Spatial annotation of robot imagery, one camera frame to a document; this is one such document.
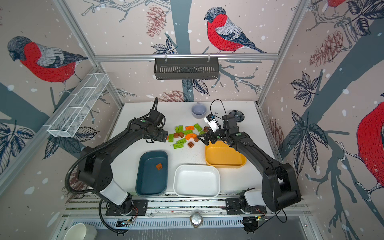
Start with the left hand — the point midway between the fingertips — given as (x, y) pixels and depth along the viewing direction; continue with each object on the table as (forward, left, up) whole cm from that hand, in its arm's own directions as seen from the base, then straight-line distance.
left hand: (158, 136), depth 88 cm
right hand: (-2, -27, +5) cm, 27 cm away
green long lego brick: (-1, -11, -11) cm, 15 cm away
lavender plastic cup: (+27, -25, -8) cm, 38 cm away
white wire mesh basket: (0, +40, +18) cm, 44 cm away
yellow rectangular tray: (-8, -38, -11) cm, 40 cm away
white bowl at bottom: (-44, +29, -8) cm, 53 cm away
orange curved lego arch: (+7, -17, -11) cm, 21 cm away
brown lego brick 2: (+7, -10, -11) cm, 16 cm away
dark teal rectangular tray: (-22, +3, -12) cm, 25 cm away
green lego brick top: (+15, -24, -12) cm, 31 cm away
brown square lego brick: (-15, -1, -10) cm, 18 cm away
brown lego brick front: (0, -19, -10) cm, 22 cm away
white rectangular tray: (-23, -21, -11) cm, 33 cm away
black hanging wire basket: (+47, -16, +16) cm, 53 cm away
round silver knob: (-41, -22, 0) cm, 47 cm away
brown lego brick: (+12, -30, -11) cm, 34 cm away
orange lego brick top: (+14, -18, -12) cm, 26 cm away
